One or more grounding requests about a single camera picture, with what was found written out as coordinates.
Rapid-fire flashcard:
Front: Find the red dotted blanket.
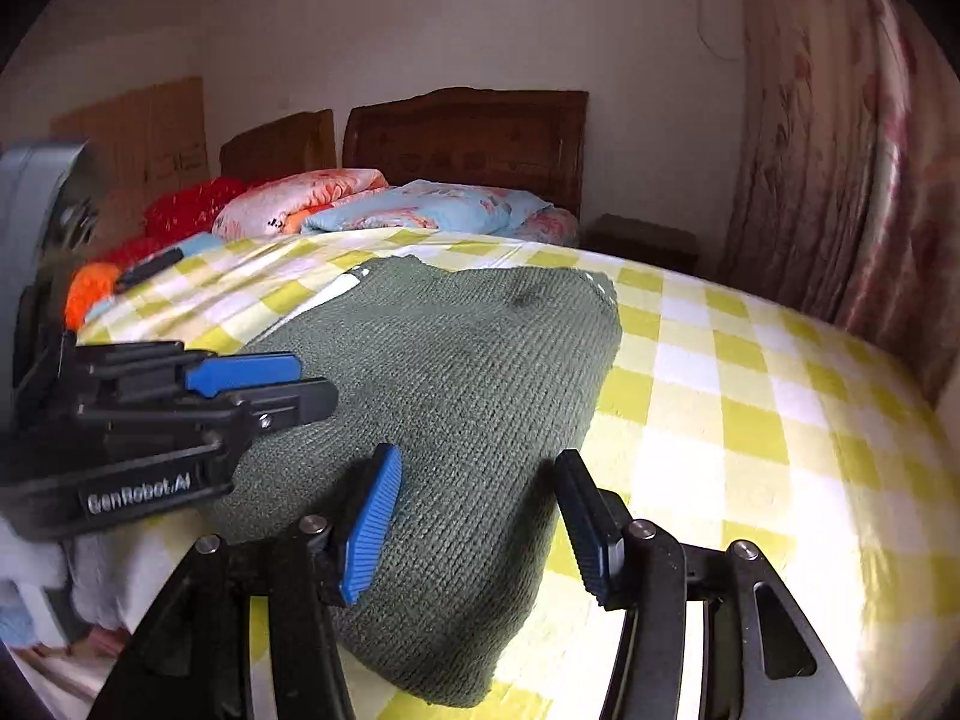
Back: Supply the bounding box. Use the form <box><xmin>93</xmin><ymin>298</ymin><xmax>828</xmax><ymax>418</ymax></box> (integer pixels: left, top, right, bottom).
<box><xmin>93</xmin><ymin>177</ymin><xmax>247</xmax><ymax>270</ymax></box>

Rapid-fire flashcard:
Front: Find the pink floral pillow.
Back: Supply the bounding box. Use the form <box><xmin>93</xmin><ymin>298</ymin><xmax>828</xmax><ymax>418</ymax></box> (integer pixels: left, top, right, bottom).
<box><xmin>212</xmin><ymin>169</ymin><xmax>389</xmax><ymax>241</ymax></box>

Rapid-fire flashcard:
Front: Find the yellow checkered bed sheet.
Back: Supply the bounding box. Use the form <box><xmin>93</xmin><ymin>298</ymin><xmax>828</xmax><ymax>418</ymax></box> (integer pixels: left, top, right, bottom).
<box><xmin>82</xmin><ymin>229</ymin><xmax>958</xmax><ymax>718</ymax></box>

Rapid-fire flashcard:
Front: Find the wooden wardrobe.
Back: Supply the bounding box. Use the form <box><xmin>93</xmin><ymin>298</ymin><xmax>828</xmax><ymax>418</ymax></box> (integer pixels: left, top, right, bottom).
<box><xmin>49</xmin><ymin>76</ymin><xmax>210</xmax><ymax>254</ymax></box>

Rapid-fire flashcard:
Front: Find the black object on bed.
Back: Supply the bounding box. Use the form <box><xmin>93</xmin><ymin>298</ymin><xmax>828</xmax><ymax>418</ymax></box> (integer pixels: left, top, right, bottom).
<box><xmin>114</xmin><ymin>247</ymin><xmax>184</xmax><ymax>294</ymax></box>

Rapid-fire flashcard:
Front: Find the dark wooden nightstand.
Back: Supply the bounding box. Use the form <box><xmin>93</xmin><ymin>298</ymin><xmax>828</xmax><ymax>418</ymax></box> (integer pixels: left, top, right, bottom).
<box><xmin>579</xmin><ymin>215</ymin><xmax>700</xmax><ymax>275</ymax></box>

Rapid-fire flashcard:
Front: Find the green knit sweater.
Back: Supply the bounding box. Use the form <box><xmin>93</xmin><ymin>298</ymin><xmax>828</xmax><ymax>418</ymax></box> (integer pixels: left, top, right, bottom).
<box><xmin>203</xmin><ymin>257</ymin><xmax>622</xmax><ymax>707</ymax></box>

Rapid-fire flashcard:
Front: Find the air conditioner cable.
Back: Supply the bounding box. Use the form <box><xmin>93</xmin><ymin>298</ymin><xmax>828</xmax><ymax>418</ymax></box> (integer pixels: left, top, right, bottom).
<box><xmin>688</xmin><ymin>0</ymin><xmax>746</xmax><ymax>64</ymax></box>

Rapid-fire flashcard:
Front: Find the blue floral quilt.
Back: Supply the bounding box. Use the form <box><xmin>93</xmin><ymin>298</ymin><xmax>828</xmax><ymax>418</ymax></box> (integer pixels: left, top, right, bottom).
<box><xmin>299</xmin><ymin>179</ymin><xmax>579</xmax><ymax>245</ymax></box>

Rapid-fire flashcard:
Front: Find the floral pink curtain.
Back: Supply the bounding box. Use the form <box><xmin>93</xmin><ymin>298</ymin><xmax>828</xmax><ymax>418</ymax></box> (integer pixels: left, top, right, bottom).
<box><xmin>719</xmin><ymin>0</ymin><xmax>958</xmax><ymax>403</ymax></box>

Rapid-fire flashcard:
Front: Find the orange cloth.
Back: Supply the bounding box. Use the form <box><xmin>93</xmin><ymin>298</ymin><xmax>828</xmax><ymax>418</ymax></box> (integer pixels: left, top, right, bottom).
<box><xmin>64</xmin><ymin>262</ymin><xmax>122</xmax><ymax>332</ymax></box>

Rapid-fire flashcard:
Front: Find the large wooden headboard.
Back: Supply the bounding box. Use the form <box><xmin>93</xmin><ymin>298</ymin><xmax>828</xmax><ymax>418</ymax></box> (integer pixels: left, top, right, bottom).
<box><xmin>342</xmin><ymin>86</ymin><xmax>589</xmax><ymax>215</ymax></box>

